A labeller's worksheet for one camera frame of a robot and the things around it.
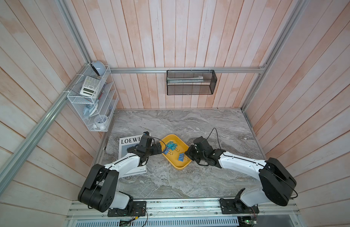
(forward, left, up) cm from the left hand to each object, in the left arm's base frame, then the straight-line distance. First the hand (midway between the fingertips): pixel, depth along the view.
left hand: (155, 148), depth 92 cm
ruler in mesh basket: (+32, -21, +31) cm, 49 cm away
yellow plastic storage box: (+1, -13, -3) cm, 13 cm away
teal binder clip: (+5, -10, -3) cm, 11 cm away
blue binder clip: (-1, -7, -2) cm, 8 cm away
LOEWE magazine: (+5, +21, 0) cm, 22 cm away
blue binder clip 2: (-7, -18, +2) cm, 19 cm away
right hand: (-4, -18, +4) cm, 19 cm away
